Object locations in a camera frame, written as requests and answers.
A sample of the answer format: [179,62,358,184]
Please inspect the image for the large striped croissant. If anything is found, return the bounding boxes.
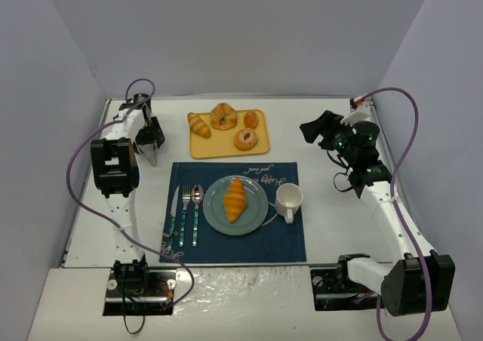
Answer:
[223,177,248,223]

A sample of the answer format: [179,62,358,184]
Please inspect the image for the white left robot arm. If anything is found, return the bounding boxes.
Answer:
[90,94,165,281]

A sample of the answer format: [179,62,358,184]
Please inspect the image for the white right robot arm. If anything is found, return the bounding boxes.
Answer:
[300,110,456,317]

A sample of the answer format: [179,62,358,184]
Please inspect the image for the twisted bagel bread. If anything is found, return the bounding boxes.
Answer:
[210,103,238,131]

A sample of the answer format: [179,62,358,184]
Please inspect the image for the small striped croissant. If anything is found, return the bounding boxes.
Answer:
[187,112,211,139]

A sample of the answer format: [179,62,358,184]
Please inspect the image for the yellow plastic tray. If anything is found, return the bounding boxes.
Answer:
[189,109,270,159]

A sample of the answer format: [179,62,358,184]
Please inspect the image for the orange cream sandwich bun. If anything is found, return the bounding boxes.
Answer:
[243,110,258,129]

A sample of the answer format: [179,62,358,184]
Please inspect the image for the white ceramic cup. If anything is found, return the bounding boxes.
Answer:
[275,183,303,224]

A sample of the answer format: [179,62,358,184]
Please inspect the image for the blue-green ceramic plate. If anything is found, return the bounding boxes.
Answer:
[203,175,269,236]

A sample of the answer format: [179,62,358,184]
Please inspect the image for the dark blue cloth placemat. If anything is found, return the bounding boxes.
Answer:
[161,162,306,264]

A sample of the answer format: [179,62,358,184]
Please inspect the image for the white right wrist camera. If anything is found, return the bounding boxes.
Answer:
[340,96,370,126]

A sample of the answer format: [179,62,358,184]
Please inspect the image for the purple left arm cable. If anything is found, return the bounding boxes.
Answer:
[66,78,195,307]

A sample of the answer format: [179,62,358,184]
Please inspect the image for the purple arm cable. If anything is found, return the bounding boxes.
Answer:
[66,78,195,307]
[356,87,431,341]

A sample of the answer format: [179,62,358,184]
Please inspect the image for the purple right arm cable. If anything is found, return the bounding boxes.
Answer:
[356,87,431,341]

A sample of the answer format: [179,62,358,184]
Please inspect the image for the table knife green handle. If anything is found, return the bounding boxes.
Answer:
[167,186,180,251]

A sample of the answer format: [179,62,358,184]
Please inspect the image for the fork green handle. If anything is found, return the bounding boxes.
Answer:
[178,185,191,247]

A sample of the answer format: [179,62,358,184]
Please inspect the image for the spoon green handle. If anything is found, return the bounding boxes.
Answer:
[191,184,204,247]

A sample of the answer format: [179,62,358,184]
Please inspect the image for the sugared ring donut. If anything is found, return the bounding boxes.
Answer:
[233,127,259,151]

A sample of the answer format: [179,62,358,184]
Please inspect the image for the black thin base cable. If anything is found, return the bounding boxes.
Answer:
[119,272,146,335]

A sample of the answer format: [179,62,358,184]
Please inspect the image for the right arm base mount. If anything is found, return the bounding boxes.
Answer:
[309,253,377,312]

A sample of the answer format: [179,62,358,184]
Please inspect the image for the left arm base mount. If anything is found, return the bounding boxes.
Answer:
[103,269,177,316]

